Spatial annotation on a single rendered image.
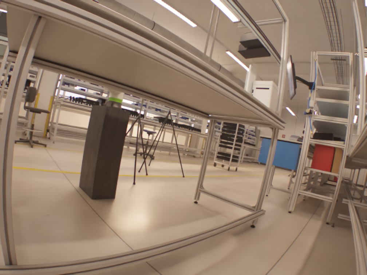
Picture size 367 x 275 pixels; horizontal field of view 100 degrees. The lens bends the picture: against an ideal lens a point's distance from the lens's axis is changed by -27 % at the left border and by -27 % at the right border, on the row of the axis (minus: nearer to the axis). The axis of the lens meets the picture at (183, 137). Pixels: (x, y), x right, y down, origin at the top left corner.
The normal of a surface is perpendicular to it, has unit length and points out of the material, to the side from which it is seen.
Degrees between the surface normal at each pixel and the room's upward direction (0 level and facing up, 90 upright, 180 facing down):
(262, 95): 90
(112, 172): 90
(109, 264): 90
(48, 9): 90
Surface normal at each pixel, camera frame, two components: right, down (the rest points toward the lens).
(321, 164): -0.68, -0.14
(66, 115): 0.71, 0.15
